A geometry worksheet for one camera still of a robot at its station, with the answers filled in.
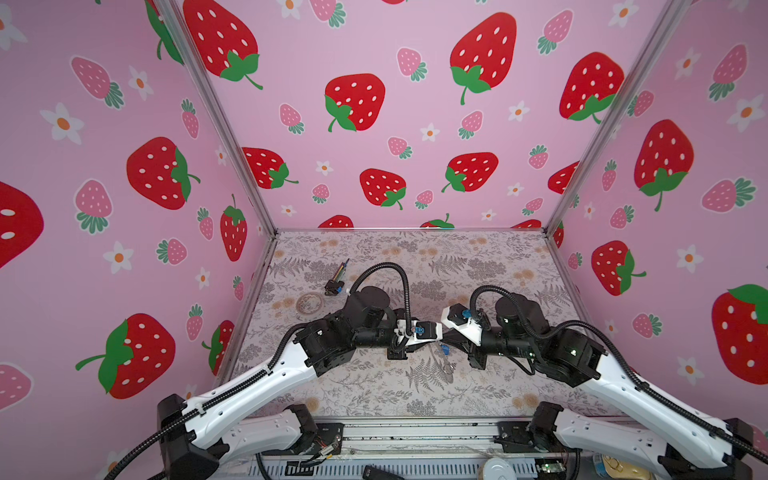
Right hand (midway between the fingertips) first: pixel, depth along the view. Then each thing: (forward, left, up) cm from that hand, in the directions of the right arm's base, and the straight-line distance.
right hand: (440, 335), depth 65 cm
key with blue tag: (-2, -2, -2) cm, 4 cm away
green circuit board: (-18, -30, -27) cm, 44 cm away
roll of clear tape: (+19, +43, -25) cm, 54 cm away
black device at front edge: (-24, +13, -26) cm, 38 cm away
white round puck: (-20, -15, -21) cm, 33 cm away
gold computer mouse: (-17, -42, -22) cm, 50 cm away
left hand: (+1, +2, +1) cm, 2 cm away
